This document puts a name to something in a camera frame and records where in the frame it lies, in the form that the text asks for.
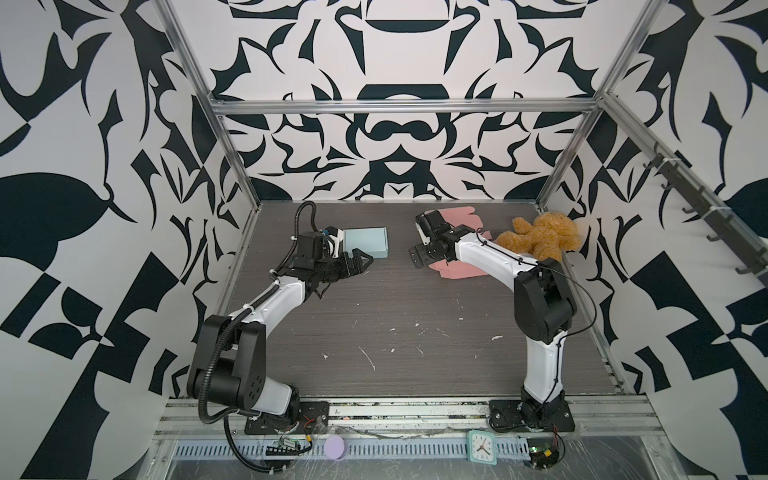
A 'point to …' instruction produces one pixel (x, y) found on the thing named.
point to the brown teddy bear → (551, 234)
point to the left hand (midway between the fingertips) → (363, 258)
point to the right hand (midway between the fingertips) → (429, 249)
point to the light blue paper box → (373, 241)
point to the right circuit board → (543, 452)
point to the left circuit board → (290, 446)
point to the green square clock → (482, 447)
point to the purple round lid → (336, 448)
